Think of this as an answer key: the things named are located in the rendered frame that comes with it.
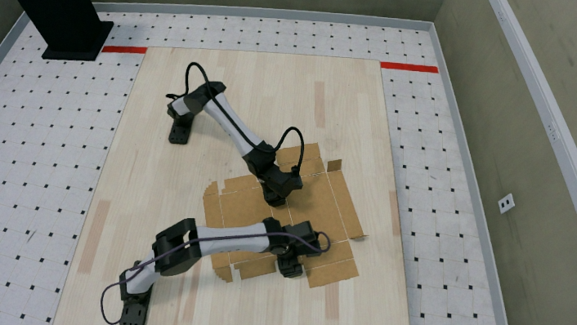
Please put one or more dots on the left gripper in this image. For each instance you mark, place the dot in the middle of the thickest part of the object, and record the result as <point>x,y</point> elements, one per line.
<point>271,197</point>

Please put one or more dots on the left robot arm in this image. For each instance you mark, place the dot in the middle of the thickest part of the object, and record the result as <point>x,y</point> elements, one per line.
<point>259,163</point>

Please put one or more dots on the brown cardboard box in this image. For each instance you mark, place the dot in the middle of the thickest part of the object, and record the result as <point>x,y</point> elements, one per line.
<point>314,202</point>

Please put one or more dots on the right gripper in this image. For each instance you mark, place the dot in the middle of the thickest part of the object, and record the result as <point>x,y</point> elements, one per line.
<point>288,264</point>

